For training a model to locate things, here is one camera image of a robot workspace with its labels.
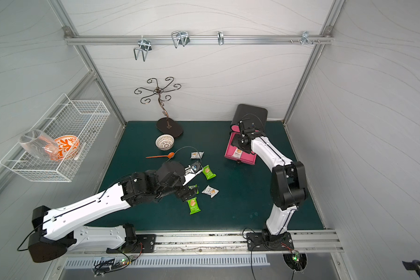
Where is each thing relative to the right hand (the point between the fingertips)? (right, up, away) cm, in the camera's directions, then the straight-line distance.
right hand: (238, 142), depth 93 cm
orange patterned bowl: (-70, -1, -27) cm, 75 cm away
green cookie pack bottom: (-23, -31, -10) cm, 40 cm away
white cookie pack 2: (0, -7, +5) cm, 9 cm away
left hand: (-23, -14, -24) cm, 36 cm away
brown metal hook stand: (-44, +10, +25) cm, 51 cm away
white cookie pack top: (-24, -8, +8) cm, 26 cm away
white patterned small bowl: (-45, -1, +15) cm, 47 cm away
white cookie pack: (-15, -25, -5) cm, 30 cm away
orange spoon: (-40, -9, +9) cm, 42 cm away
